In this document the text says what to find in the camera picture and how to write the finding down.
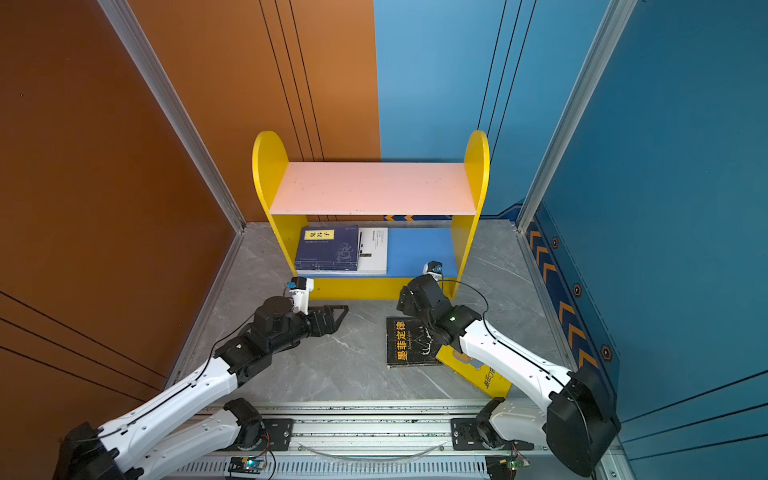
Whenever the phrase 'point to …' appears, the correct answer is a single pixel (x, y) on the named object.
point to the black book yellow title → (410, 342)
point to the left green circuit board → (246, 464)
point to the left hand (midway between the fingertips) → (338, 306)
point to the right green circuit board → (501, 467)
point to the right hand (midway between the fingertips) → (406, 295)
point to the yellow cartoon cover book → (473, 372)
